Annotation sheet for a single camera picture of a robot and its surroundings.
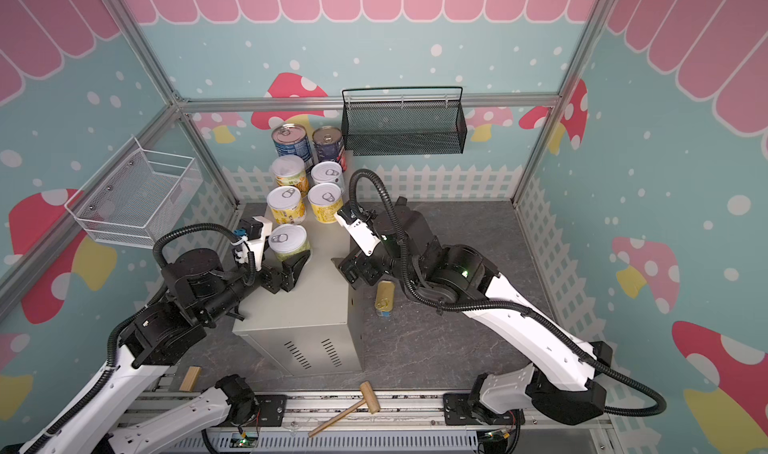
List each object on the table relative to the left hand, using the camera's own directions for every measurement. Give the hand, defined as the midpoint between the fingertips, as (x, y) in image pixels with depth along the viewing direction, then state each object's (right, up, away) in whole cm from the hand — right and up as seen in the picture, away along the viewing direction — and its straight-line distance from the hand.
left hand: (291, 250), depth 62 cm
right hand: (+13, +2, -4) cm, 14 cm away
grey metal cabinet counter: (+7, -13, -9) cm, 17 cm away
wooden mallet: (+15, -39, +13) cm, 44 cm away
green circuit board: (-15, -48, +10) cm, 51 cm away
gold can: (+19, -16, +26) cm, 36 cm away
